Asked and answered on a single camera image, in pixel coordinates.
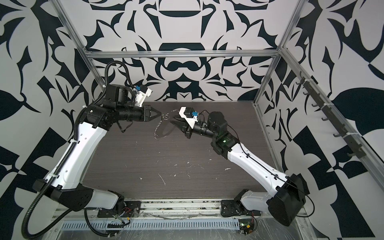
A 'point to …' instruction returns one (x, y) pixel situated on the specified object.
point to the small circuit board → (246, 226)
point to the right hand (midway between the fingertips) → (173, 118)
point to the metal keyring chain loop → (165, 116)
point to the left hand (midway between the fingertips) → (160, 110)
